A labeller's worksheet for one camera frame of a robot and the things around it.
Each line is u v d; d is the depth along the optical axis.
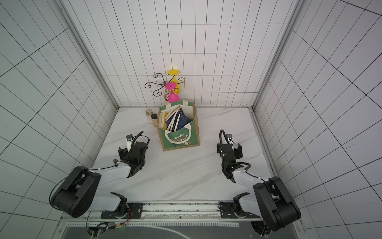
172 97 0.95
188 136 0.86
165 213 0.73
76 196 0.42
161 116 0.89
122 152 0.77
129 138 0.76
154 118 1.02
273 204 0.42
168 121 0.88
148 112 1.03
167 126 0.87
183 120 0.87
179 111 0.90
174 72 0.97
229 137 0.76
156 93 0.83
